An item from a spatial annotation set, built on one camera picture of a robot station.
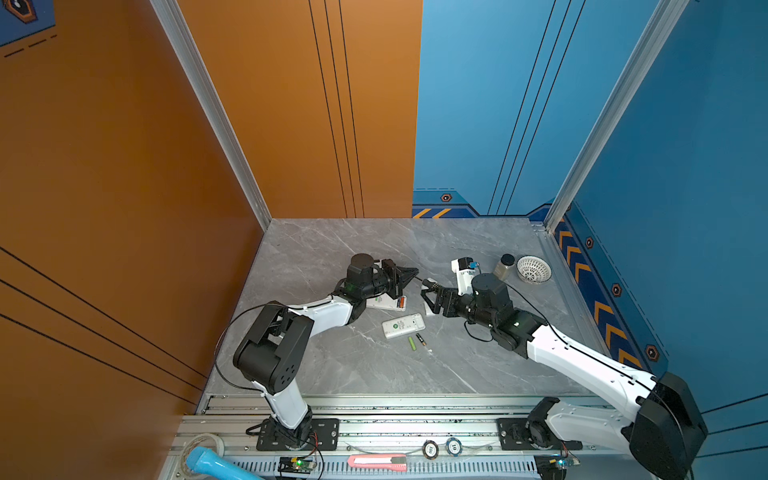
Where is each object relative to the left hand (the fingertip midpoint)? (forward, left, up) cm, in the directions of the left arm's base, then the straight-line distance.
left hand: (421, 266), depth 83 cm
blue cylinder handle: (-45, +48, -14) cm, 67 cm away
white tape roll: (-39, +55, -19) cm, 71 cm away
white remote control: (-8, +4, -19) cm, 21 cm away
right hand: (-9, -1, -1) cm, 9 cm away
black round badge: (-41, -2, -20) cm, 45 cm away
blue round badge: (-40, -8, -20) cm, 45 cm away
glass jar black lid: (+10, -28, -14) cm, 33 cm away
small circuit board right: (-43, -33, -20) cm, 58 cm away
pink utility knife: (-43, +11, -21) cm, 49 cm away
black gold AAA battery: (-14, -2, -20) cm, 24 cm away
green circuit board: (-44, +31, -22) cm, 58 cm away
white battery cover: (-16, -1, +3) cm, 16 cm away
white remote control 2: (-1, +10, -18) cm, 21 cm away
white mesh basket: (+12, -41, -17) cm, 46 cm away
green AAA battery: (-14, +2, -20) cm, 24 cm away
